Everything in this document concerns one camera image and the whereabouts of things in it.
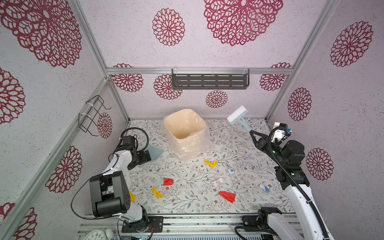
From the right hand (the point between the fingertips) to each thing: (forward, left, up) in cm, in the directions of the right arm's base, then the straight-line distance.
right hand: (251, 130), depth 67 cm
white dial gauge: (-39, +69, -29) cm, 84 cm away
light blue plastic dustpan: (+11, +55, -38) cm, 68 cm away
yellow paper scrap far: (+2, +13, -34) cm, 36 cm away
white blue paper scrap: (-3, +3, -35) cm, 35 cm away
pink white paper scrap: (-11, +12, -34) cm, 38 cm away
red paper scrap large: (-18, +5, -35) cm, 40 cm away
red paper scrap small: (-12, +41, -33) cm, 54 cm away
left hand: (-3, +57, -29) cm, 64 cm away
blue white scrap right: (-13, -15, -35) cm, 40 cm away
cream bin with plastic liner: (+5, +29, -9) cm, 31 cm away
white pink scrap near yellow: (-18, +40, -34) cm, 56 cm away
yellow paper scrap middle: (-19, +46, -34) cm, 60 cm away
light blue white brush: (+10, +4, 0) cm, 11 cm away
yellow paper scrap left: (-21, +60, -34) cm, 72 cm away
